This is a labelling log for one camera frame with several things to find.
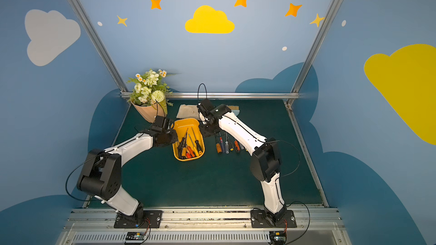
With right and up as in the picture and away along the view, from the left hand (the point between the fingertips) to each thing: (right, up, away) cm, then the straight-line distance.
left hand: (176, 135), depth 95 cm
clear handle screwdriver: (+38, -7, +3) cm, 39 cm away
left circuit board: (-12, -42, -23) cm, 49 cm away
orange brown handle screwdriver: (+24, -8, +1) cm, 25 cm away
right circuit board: (+50, -43, -22) cm, 70 cm away
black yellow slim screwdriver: (+32, -7, +3) cm, 33 cm away
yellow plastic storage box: (+8, -6, +1) cm, 10 cm away
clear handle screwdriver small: (+29, -6, +4) cm, 30 cm away
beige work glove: (+3, +14, +21) cm, 25 cm away
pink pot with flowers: (-13, +21, -7) cm, 26 cm away
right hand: (+19, +3, -7) cm, 20 cm away
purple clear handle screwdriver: (+26, -4, +6) cm, 27 cm away
